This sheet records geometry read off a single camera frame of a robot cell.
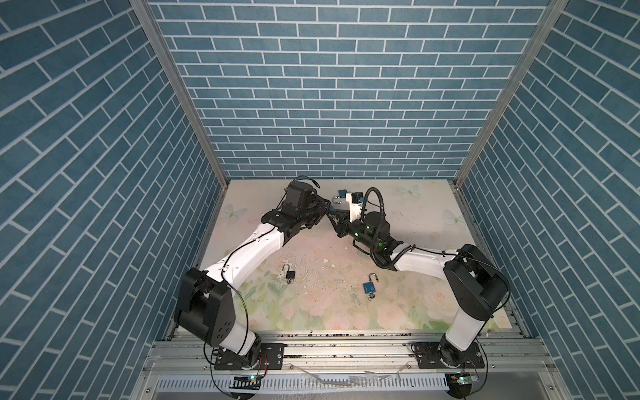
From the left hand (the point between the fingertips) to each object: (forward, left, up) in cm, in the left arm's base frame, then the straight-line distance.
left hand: (332, 203), depth 82 cm
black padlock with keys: (-14, +15, -24) cm, 32 cm away
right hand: (-1, +2, -2) cm, 3 cm away
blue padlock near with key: (-20, -14, -23) cm, 33 cm away
